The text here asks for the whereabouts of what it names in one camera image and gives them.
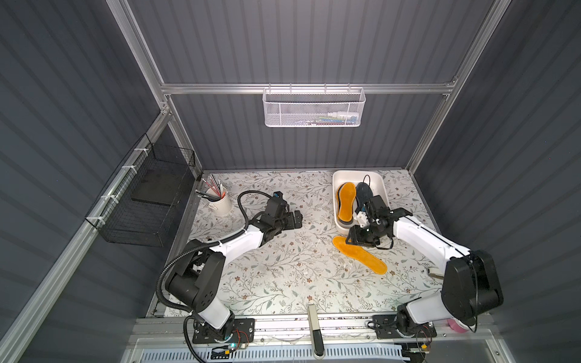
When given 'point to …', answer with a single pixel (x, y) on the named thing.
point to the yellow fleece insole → (347, 195)
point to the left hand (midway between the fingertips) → (296, 219)
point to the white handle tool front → (317, 335)
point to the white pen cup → (222, 206)
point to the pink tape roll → (455, 326)
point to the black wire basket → (138, 206)
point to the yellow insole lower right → (360, 255)
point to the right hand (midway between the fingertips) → (354, 241)
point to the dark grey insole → (363, 193)
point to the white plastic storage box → (374, 178)
